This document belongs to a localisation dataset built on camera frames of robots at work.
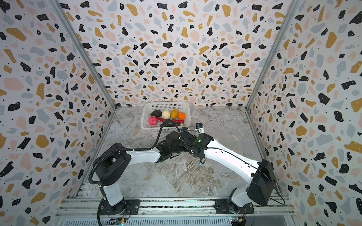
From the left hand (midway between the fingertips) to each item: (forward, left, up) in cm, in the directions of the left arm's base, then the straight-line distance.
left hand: (200, 143), depth 82 cm
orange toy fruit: (+31, +11, -11) cm, 35 cm away
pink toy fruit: (+27, +33, -10) cm, 44 cm away
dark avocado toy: (+34, +31, -11) cm, 47 cm away
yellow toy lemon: (+32, +17, -9) cm, 38 cm away
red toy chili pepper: (+30, +15, -16) cm, 37 cm away
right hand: (-1, 0, +4) cm, 4 cm away
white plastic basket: (+44, +12, -13) cm, 48 cm away
